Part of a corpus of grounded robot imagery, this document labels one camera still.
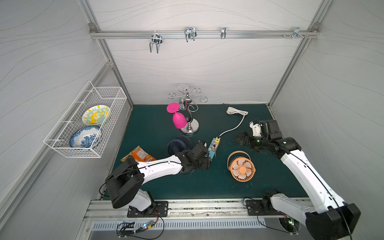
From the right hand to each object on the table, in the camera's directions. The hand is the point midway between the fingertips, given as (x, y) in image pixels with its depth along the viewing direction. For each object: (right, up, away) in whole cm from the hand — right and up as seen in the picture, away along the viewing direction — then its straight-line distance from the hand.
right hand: (240, 139), depth 77 cm
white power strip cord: (+5, +17, +38) cm, 42 cm away
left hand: (-17, -14, +6) cm, 22 cm away
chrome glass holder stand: (-26, +6, +31) cm, 41 cm away
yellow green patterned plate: (-71, +13, -7) cm, 73 cm away
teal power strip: (-12, -8, +16) cm, 22 cm away
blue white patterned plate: (-71, +3, -15) cm, 72 cm away
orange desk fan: (+1, -15, +3) cm, 15 cm away
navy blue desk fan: (-33, -4, +7) cm, 34 cm away
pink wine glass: (-33, +10, +12) cm, 37 cm away
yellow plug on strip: (-10, -3, +15) cm, 18 cm away
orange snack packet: (-58, -12, +14) cm, 61 cm away
